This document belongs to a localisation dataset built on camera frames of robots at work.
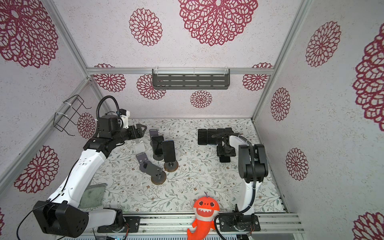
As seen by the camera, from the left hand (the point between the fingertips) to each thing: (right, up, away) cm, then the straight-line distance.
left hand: (140, 129), depth 78 cm
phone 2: (+14, -13, +9) cm, 21 cm away
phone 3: (+3, -10, +26) cm, 28 cm away
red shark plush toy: (+34, -38, -8) cm, 52 cm away
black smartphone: (+35, -5, +32) cm, 47 cm away
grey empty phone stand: (-2, -22, +15) cm, 26 cm away
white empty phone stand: (-9, -12, +25) cm, 29 cm away
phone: (+48, -19, +18) cm, 55 cm away
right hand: (+49, -15, +22) cm, 56 cm away
